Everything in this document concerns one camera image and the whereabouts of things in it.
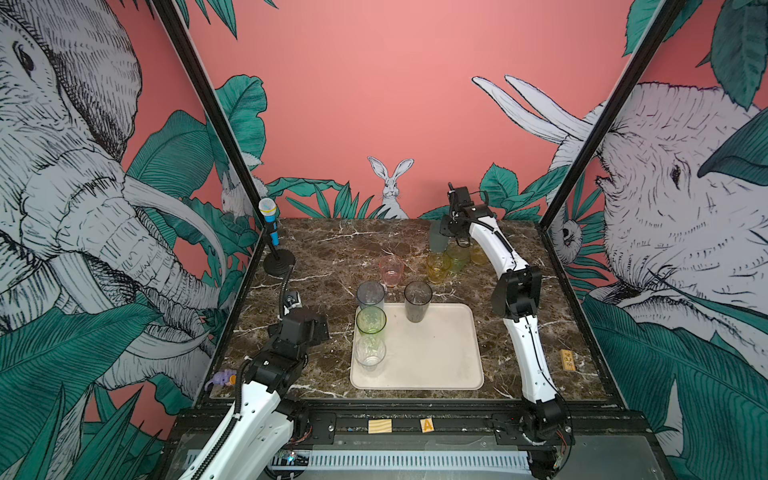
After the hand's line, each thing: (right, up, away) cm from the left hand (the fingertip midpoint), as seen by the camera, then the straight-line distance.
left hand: (303, 315), depth 79 cm
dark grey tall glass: (+32, +5, +5) cm, 32 cm away
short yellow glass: (+40, +12, +25) cm, 49 cm away
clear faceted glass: (+18, -10, +2) cm, 21 cm away
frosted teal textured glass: (+41, +21, +30) cm, 55 cm away
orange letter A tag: (+33, -27, -5) cm, 43 cm away
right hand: (+42, +27, +24) cm, 56 cm away
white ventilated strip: (+31, -33, -9) cm, 46 cm away
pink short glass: (+24, +11, +24) cm, 35 cm away
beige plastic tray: (+39, -13, +7) cm, 41 cm away
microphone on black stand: (-16, +13, +27) cm, 34 cm away
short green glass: (+47, +16, +19) cm, 53 cm away
